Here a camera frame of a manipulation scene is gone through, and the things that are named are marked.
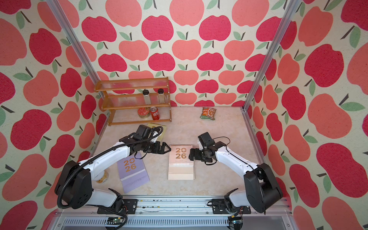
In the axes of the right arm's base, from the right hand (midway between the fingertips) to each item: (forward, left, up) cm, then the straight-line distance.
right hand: (196, 159), depth 86 cm
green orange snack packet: (+42, -8, -2) cm, 43 cm away
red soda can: (+31, +32, +6) cm, 45 cm away
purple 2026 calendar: (-11, +37, -3) cm, 39 cm away
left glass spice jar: (+35, +37, +21) cm, 55 cm away
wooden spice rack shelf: (+45, +51, +4) cm, 68 cm away
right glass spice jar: (+38, +27, +19) cm, 50 cm away
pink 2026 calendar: (-6, +9, -1) cm, 11 cm away
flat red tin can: (+36, +44, +1) cm, 56 cm away
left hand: (0, +18, +7) cm, 19 cm away
